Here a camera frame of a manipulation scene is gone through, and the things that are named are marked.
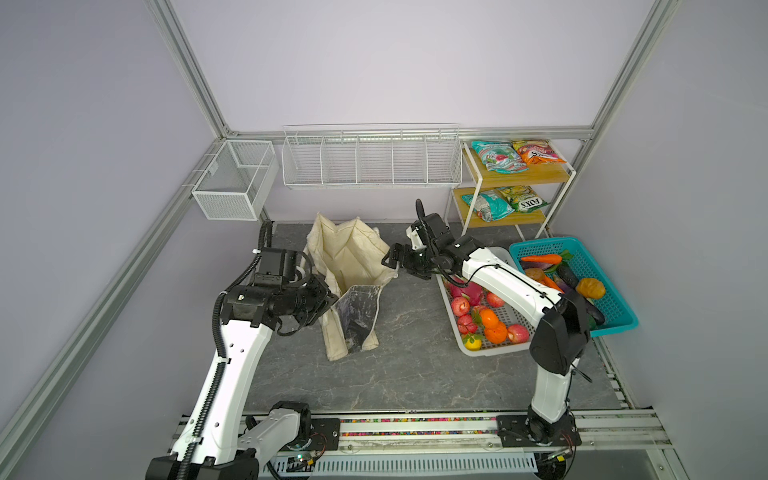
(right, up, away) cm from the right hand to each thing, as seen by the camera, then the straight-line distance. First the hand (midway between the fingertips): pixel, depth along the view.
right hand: (392, 267), depth 83 cm
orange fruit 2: (+30, -19, +2) cm, 36 cm away
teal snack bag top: (+32, +33, +5) cm, 46 cm away
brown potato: (+61, -7, +7) cm, 62 cm away
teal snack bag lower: (+32, +20, +16) cm, 41 cm away
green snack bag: (+45, +23, +19) cm, 54 cm away
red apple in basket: (+20, -12, +4) cm, 23 cm away
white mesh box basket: (-53, +27, +15) cm, 61 cm away
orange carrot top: (+54, +2, +20) cm, 58 cm away
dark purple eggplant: (+60, -4, +18) cm, 63 cm away
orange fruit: (+27, -14, -1) cm, 31 cm away
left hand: (-12, -7, -14) cm, 20 cm away
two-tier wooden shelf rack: (+41, +27, +15) cm, 51 cm away
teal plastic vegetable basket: (+66, -14, +4) cm, 68 cm away
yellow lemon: (+23, -22, 0) cm, 32 cm away
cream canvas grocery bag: (-15, +4, +16) cm, 22 cm away
